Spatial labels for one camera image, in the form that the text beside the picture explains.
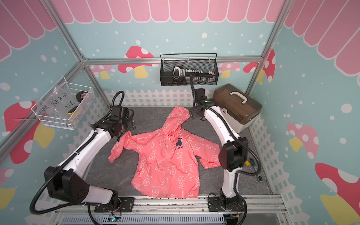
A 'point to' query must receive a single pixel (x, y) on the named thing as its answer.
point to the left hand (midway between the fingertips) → (126, 127)
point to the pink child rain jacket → (167, 159)
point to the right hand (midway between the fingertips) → (199, 111)
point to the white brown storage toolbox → (240, 109)
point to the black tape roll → (80, 95)
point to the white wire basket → (71, 123)
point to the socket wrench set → (199, 76)
